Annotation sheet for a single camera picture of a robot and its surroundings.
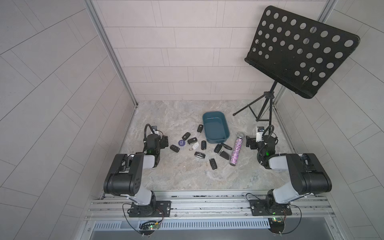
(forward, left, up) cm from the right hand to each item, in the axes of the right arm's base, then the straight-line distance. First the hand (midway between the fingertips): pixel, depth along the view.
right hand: (253, 134), depth 95 cm
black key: (+8, +34, -1) cm, 35 cm away
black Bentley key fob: (-11, +35, -2) cm, 37 cm away
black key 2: (-5, +33, -2) cm, 33 cm away
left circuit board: (-45, +60, -1) cm, 75 cm away
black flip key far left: (-6, +51, -1) cm, 51 cm away
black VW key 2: (-1, +40, -1) cm, 40 cm away
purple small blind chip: (-3, +46, -1) cm, 47 cm away
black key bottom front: (-17, +28, -2) cm, 33 cm away
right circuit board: (-47, +2, -5) cm, 47 cm away
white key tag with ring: (-4, +38, -2) cm, 38 cm away
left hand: (+4, +61, +2) cm, 61 cm away
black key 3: (-7, +24, -2) cm, 25 cm away
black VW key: (+2, +44, -1) cm, 44 cm away
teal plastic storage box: (+6, +24, +1) cm, 25 cm away
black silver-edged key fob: (-12, +20, -3) cm, 24 cm away
